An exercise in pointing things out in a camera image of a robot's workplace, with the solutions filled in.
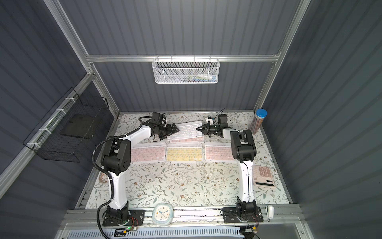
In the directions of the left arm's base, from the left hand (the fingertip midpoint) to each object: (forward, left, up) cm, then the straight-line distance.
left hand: (177, 132), depth 99 cm
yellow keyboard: (-11, -5, -6) cm, 14 cm away
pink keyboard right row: (-11, -28, -7) cm, 31 cm away
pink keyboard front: (-2, -7, -6) cm, 9 cm away
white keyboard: (+3, -7, -1) cm, 8 cm away
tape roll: (-27, +42, -8) cm, 51 cm away
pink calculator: (-28, -51, -5) cm, 58 cm away
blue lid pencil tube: (+5, -54, +11) cm, 55 cm away
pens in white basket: (+22, -17, +28) cm, 39 cm away
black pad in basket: (-12, +47, +22) cm, 53 cm away
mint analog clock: (-47, +5, -5) cm, 47 cm away
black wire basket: (-24, +52, +26) cm, 63 cm away
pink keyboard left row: (-11, +19, -7) cm, 23 cm away
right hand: (+2, -15, +1) cm, 15 cm away
